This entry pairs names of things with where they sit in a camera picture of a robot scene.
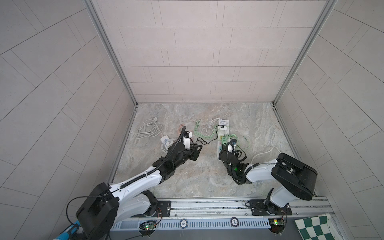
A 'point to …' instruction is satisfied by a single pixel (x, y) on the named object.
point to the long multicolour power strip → (220, 133)
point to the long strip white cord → (252, 157)
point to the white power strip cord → (150, 128)
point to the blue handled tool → (66, 234)
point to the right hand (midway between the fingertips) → (221, 146)
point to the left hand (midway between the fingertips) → (204, 145)
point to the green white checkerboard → (318, 227)
